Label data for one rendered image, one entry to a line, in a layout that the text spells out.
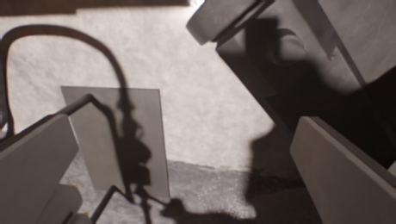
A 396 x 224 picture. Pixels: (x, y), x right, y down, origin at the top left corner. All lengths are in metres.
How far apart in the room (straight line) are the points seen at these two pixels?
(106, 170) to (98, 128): 0.17
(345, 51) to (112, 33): 0.49
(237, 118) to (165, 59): 0.25
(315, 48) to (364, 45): 0.10
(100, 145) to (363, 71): 0.70
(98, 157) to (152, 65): 0.39
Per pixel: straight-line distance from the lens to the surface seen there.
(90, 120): 0.69
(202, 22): 0.32
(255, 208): 0.81
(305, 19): 0.31
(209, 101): 0.54
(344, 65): 0.36
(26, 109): 0.85
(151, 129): 0.62
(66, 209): 0.49
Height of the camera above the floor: 0.50
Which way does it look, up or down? 63 degrees down
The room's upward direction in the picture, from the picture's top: 165 degrees counter-clockwise
